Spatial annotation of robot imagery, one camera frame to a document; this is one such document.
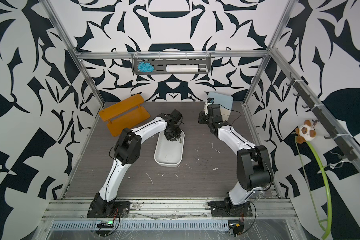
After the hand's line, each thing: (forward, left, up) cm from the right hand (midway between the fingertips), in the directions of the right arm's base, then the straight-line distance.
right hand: (199, 110), depth 91 cm
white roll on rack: (+18, +10, +17) cm, 27 cm away
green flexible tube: (-45, -40, +4) cm, 60 cm away
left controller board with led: (-55, +48, -20) cm, 75 cm away
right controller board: (-56, -15, -20) cm, 61 cm away
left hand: (-7, +13, -16) cm, 22 cm away
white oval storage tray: (-20, +18, -16) cm, 32 cm away
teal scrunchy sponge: (+20, +32, +17) cm, 42 cm away
